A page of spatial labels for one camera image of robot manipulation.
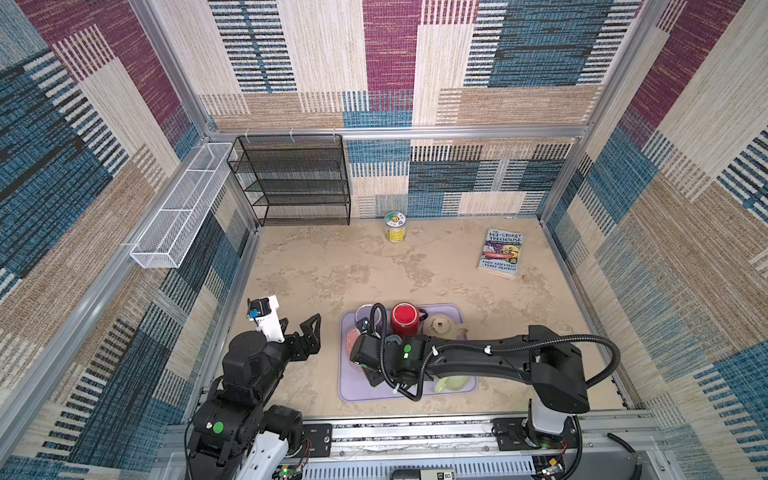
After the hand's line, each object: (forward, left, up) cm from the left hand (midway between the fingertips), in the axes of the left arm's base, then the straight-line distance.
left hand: (304, 314), depth 67 cm
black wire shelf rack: (+57, +14, -7) cm, 59 cm away
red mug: (+7, -24, -16) cm, 30 cm away
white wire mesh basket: (+17, +33, +8) cm, 38 cm away
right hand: (-5, -15, -19) cm, 25 cm away
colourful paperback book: (+35, -59, -23) cm, 72 cm away
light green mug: (-9, -35, -20) cm, 41 cm away
